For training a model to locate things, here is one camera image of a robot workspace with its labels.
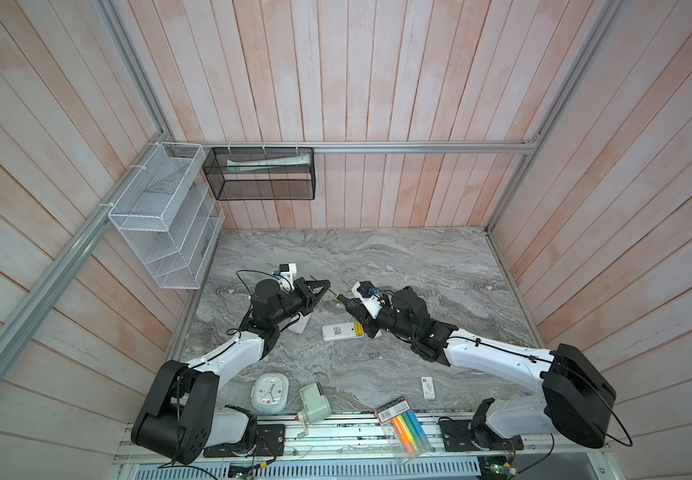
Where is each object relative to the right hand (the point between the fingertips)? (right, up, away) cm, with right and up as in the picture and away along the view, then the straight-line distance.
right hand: (350, 304), depth 79 cm
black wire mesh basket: (-31, +43, +26) cm, 59 cm away
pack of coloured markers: (+13, -32, -4) cm, 34 cm away
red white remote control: (-16, -9, +14) cm, 23 cm away
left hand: (-5, +4, 0) cm, 7 cm away
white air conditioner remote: (-2, -10, +12) cm, 16 cm away
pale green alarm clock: (-21, -24, -1) cm, 32 cm away
